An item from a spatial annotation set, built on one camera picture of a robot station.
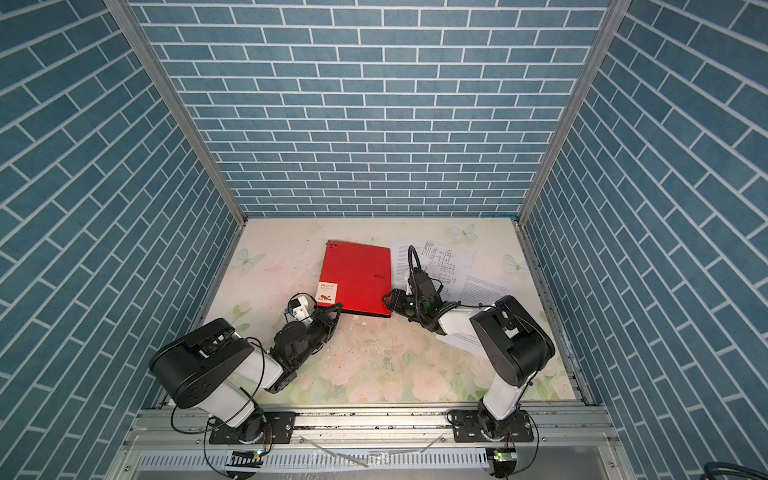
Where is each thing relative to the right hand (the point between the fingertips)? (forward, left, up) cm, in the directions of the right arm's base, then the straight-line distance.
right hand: (384, 297), depth 92 cm
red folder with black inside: (+8, +10, -1) cm, 13 cm away
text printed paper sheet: (+6, -30, -6) cm, 32 cm away
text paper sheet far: (+16, -4, -4) cm, 17 cm away
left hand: (-7, +10, +5) cm, 13 cm away
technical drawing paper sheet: (+17, -21, -5) cm, 27 cm away
